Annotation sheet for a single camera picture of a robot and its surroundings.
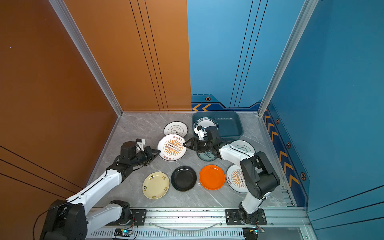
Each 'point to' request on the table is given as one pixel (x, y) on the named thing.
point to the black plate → (183, 178)
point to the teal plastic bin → (228, 123)
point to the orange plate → (212, 177)
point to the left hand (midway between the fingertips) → (161, 149)
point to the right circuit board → (251, 233)
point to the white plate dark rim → (206, 122)
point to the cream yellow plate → (156, 185)
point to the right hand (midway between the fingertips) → (185, 146)
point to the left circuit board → (123, 232)
